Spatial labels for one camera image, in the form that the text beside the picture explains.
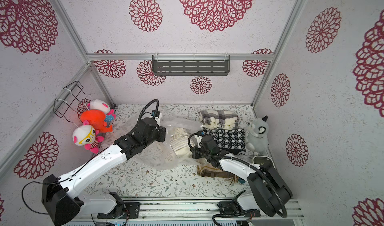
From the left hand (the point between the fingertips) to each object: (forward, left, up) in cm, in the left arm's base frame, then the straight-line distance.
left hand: (163, 129), depth 79 cm
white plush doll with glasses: (-2, +42, -3) cm, 42 cm away
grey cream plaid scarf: (+20, -33, -17) cm, 42 cm away
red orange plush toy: (+9, +41, -2) cm, 42 cm away
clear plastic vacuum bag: (-6, +4, -21) cm, 22 cm away
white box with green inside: (-11, -57, -18) cm, 61 cm away
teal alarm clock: (-21, -41, -18) cm, 50 cm away
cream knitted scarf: (-1, -8, -12) cm, 14 cm away
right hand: (-4, -14, -14) cm, 20 cm away
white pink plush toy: (+20, +42, -4) cm, 47 cm away
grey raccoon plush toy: (+1, -52, -9) cm, 53 cm away
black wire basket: (+5, +49, +12) cm, 51 cm away
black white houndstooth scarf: (+2, -40, -17) cm, 43 cm away
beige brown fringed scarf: (-16, -22, -14) cm, 31 cm away
